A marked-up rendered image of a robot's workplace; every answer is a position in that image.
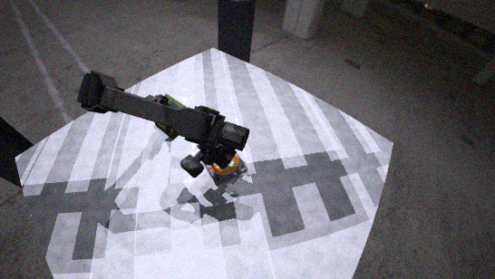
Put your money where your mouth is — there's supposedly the orange round plate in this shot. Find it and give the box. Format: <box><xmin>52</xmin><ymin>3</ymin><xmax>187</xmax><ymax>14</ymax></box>
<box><xmin>209</xmin><ymin>154</ymin><xmax>238</xmax><ymax>175</ymax></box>

